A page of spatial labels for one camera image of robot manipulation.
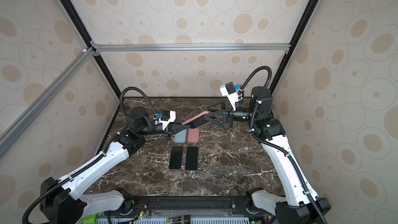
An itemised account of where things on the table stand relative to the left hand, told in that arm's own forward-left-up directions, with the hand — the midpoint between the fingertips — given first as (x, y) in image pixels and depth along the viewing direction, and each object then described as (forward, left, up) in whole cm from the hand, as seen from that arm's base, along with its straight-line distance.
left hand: (190, 125), depth 61 cm
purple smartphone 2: (+1, +1, -36) cm, 36 cm away
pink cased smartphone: (+15, +1, -35) cm, 38 cm away
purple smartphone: (+1, +11, -36) cm, 38 cm away
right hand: (+1, -7, +6) cm, 9 cm away
